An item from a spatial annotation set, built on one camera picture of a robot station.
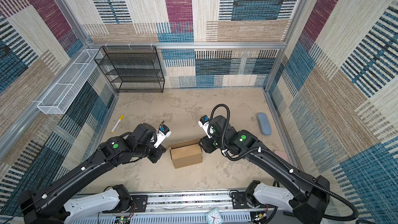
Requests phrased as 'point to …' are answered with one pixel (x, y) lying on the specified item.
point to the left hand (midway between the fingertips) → (165, 148)
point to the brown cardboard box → (186, 155)
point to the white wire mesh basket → (59, 98)
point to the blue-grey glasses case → (264, 124)
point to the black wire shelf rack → (132, 69)
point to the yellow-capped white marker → (116, 124)
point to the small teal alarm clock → (214, 216)
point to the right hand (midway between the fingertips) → (205, 143)
